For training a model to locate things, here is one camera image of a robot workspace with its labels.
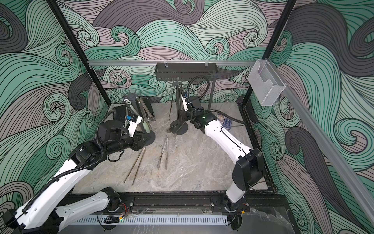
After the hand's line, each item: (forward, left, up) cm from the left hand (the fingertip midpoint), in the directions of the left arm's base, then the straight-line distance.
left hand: (147, 133), depth 65 cm
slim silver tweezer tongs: (-2, -6, -30) cm, 31 cm away
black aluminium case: (+38, +34, -30) cm, 59 cm away
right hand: (+20, -17, -4) cm, 26 cm away
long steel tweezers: (+51, -6, -30) cm, 59 cm away
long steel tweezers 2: (+5, +9, -31) cm, 33 cm away
